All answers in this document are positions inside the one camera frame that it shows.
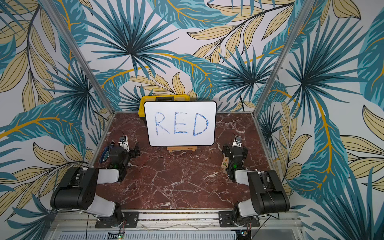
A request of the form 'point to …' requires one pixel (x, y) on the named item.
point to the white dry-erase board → (181, 123)
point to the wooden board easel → (182, 148)
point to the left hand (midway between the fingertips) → (130, 145)
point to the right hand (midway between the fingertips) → (236, 144)
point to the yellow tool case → (156, 98)
